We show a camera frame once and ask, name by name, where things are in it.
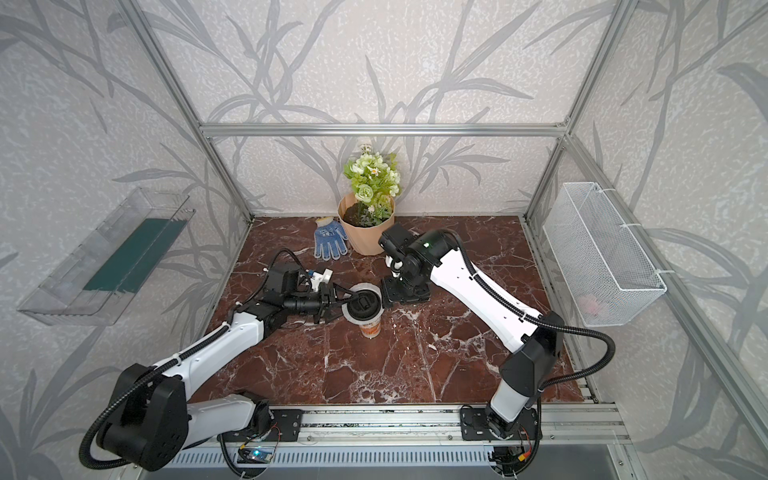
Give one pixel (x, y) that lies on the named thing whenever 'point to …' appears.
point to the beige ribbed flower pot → (365, 222)
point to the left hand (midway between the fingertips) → (354, 304)
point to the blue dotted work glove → (329, 241)
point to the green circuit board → (255, 455)
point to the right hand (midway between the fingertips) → (390, 302)
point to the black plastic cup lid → (366, 306)
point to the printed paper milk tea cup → (371, 330)
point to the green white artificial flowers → (376, 183)
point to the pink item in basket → (589, 304)
